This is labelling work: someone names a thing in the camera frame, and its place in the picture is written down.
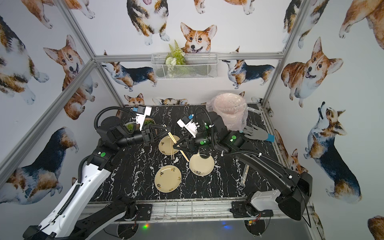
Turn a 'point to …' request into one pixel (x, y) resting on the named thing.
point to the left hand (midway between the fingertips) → (171, 130)
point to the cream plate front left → (167, 178)
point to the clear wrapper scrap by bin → (253, 110)
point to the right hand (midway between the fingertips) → (173, 147)
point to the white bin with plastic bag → (233, 108)
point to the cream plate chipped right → (200, 166)
